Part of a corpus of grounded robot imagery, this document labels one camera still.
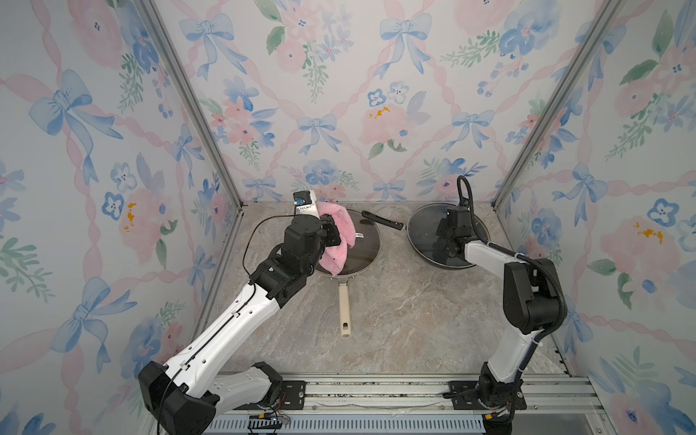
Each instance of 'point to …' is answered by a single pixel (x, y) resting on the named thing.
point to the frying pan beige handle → (344, 314)
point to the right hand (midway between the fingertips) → (451, 221)
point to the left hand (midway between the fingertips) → (331, 213)
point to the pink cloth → (333, 257)
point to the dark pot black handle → (383, 220)
